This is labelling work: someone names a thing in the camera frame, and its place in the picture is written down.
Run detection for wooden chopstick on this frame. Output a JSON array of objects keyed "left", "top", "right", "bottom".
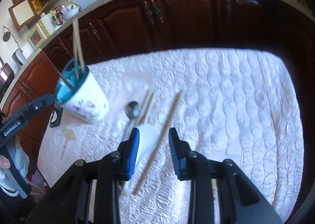
[
  {"left": 72, "top": 18, "right": 79, "bottom": 80},
  {"left": 134, "top": 89, "right": 151, "bottom": 127},
  {"left": 140, "top": 92, "right": 155, "bottom": 124},
  {"left": 132, "top": 91, "right": 182, "bottom": 195},
  {"left": 73, "top": 18, "right": 85, "bottom": 73}
]

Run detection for metal spoon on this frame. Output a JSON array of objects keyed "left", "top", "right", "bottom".
[{"left": 122, "top": 101, "right": 142, "bottom": 141}]

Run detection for person's left hand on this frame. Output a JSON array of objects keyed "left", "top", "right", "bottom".
[{"left": 0, "top": 137, "right": 30, "bottom": 190}]

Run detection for white ceramic soup spoon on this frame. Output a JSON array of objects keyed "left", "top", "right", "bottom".
[{"left": 123, "top": 124, "right": 160, "bottom": 194}]

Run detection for black phone on table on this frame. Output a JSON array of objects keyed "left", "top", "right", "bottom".
[{"left": 50, "top": 106, "right": 62, "bottom": 128}]

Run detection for silver electric kettle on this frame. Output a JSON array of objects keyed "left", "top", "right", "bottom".
[{"left": 12, "top": 48, "right": 27, "bottom": 68}]

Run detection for white quilted table cloth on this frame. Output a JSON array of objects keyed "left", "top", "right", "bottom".
[{"left": 37, "top": 48, "right": 304, "bottom": 221}]

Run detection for white floral cup blue inside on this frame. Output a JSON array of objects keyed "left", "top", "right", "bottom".
[{"left": 54, "top": 60, "right": 109, "bottom": 123}]

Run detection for cream microwave oven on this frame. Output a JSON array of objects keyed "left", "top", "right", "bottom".
[{"left": 27, "top": 18, "right": 56, "bottom": 49}]

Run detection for white bowl on counter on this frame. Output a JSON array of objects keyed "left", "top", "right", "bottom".
[{"left": 63, "top": 6, "right": 80, "bottom": 20}]

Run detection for dark wood lower cabinets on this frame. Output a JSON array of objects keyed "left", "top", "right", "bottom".
[{"left": 0, "top": 0, "right": 315, "bottom": 155}]

